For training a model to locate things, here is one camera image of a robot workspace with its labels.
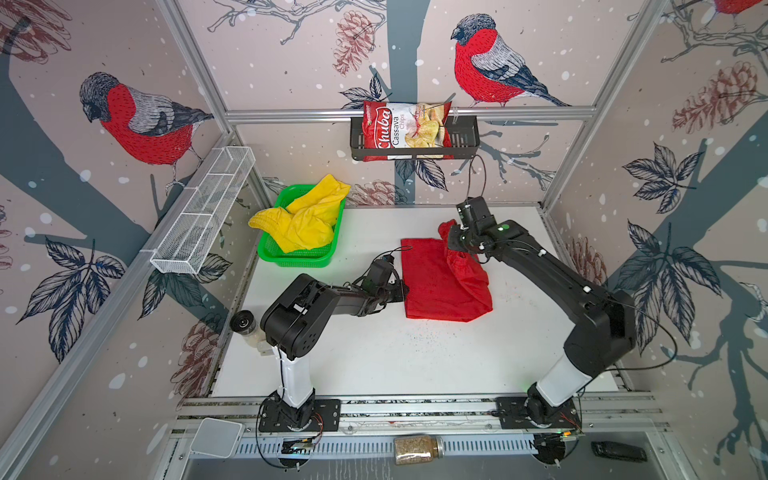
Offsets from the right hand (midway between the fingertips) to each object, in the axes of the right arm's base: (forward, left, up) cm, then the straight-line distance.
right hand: (447, 242), depth 86 cm
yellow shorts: (+16, +48, -8) cm, 51 cm away
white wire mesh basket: (-13, +65, +14) cm, 68 cm away
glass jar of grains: (-48, +8, -15) cm, 51 cm away
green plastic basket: (+5, +60, -13) cm, 62 cm away
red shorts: (-5, 0, -16) cm, 17 cm away
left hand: (-7, +11, -16) cm, 21 cm away
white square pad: (-49, +57, -16) cm, 77 cm away
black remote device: (-46, -39, -21) cm, 64 cm away
